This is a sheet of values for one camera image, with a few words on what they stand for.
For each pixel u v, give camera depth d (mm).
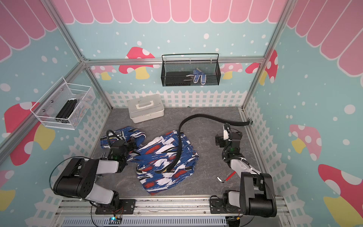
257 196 421
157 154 851
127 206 754
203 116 1140
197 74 891
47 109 668
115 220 727
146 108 1052
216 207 731
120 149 727
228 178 833
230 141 671
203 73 888
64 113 684
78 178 458
